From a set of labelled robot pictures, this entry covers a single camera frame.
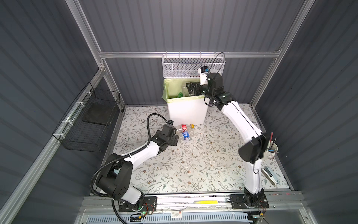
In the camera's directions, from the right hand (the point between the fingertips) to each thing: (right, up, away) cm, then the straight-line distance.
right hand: (194, 83), depth 79 cm
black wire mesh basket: (-58, -25, -6) cm, 63 cm away
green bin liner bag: (-11, +1, +22) cm, 25 cm away
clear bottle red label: (-6, -28, +20) cm, 34 cm away
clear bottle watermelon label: (-5, -3, +6) cm, 8 cm away
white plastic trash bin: (-1, -16, +14) cm, 21 cm away
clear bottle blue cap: (-4, -33, +17) cm, 37 cm away
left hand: (-16, -31, +11) cm, 37 cm away
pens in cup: (+48, -35, +5) cm, 60 cm away
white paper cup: (+50, -38, +5) cm, 63 cm away
